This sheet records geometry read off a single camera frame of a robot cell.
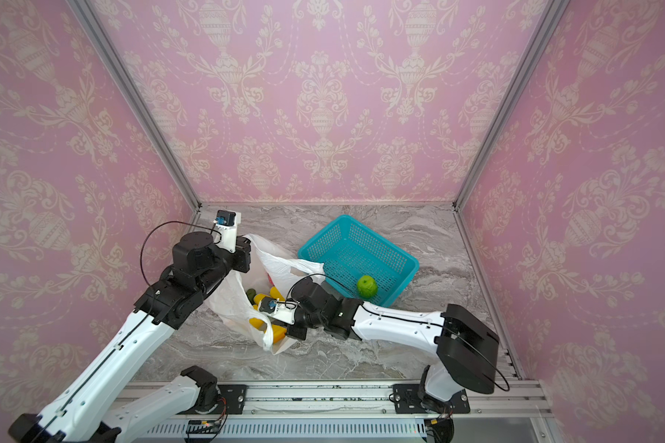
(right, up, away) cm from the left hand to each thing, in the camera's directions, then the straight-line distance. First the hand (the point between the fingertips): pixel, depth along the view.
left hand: (253, 238), depth 71 cm
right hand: (+5, -21, +3) cm, 22 cm away
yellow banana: (+3, -16, +9) cm, 19 cm away
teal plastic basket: (+27, -5, +36) cm, 45 cm away
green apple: (+31, -16, +18) cm, 40 cm away
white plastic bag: (+3, -8, +2) cm, 9 cm away
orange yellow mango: (+9, -21, -8) cm, 24 cm away
